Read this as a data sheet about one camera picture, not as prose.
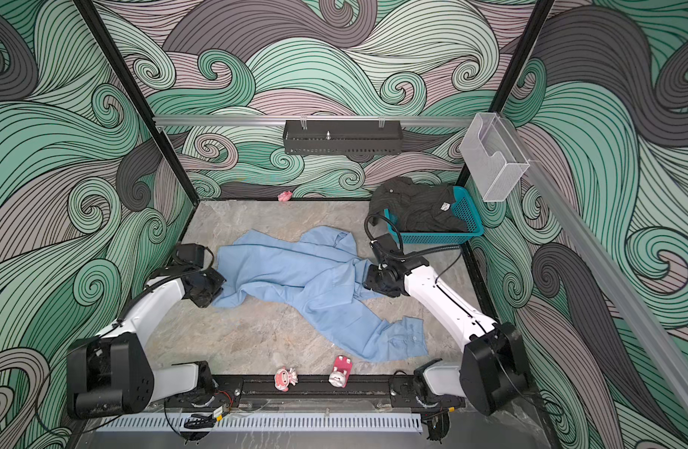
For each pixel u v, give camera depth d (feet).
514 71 2.68
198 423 2.35
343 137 3.15
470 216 3.42
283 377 2.39
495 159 2.44
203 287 2.37
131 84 2.76
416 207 3.64
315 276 3.03
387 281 1.97
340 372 2.35
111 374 2.92
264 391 2.44
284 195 3.88
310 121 3.10
